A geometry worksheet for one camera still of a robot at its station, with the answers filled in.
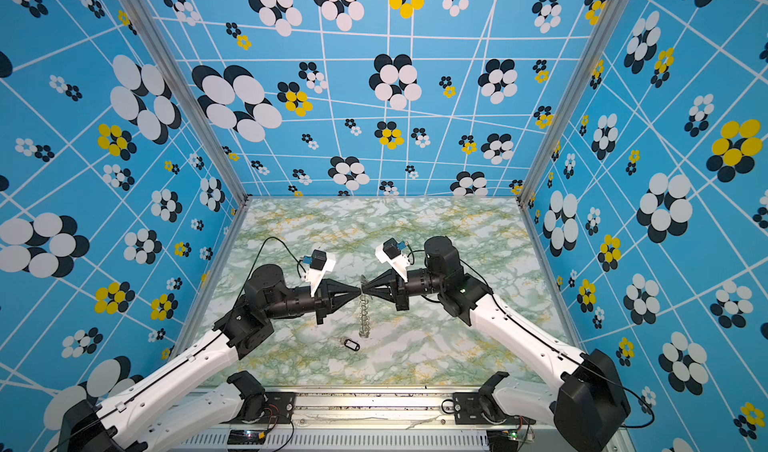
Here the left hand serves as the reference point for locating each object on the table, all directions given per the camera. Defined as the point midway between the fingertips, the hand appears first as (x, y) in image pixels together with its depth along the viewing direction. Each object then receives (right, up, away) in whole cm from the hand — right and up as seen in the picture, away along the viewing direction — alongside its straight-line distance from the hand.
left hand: (359, 292), depth 65 cm
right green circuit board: (+34, -38, +6) cm, 51 cm away
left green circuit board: (-28, -37, +7) cm, 47 cm away
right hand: (+2, 0, +2) cm, 2 cm away
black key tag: (-4, -19, +19) cm, 27 cm away
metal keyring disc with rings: (+1, -5, -1) cm, 5 cm away
